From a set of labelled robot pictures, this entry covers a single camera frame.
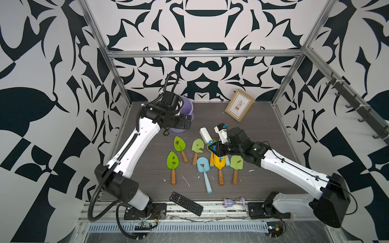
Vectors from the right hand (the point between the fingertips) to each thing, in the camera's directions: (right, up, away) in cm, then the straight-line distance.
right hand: (208, 145), depth 77 cm
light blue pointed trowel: (+12, -11, +12) cm, 21 cm away
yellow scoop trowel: (+8, -13, +13) cm, 20 cm away
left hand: (-15, +13, 0) cm, 20 cm away
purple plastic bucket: (-12, +20, +21) cm, 31 cm away
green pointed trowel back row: (-16, -3, +20) cm, 26 cm away
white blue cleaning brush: (-1, +5, +3) cm, 6 cm away
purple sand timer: (+10, -28, -2) cm, 30 cm away
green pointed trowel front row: (-20, -13, +13) cm, 27 cm away
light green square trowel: (-5, -4, +20) cm, 21 cm away
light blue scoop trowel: (-2, -14, +12) cm, 19 cm away
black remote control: (-11, -29, -1) cm, 31 cm away
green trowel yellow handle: (+3, -11, +13) cm, 17 cm away
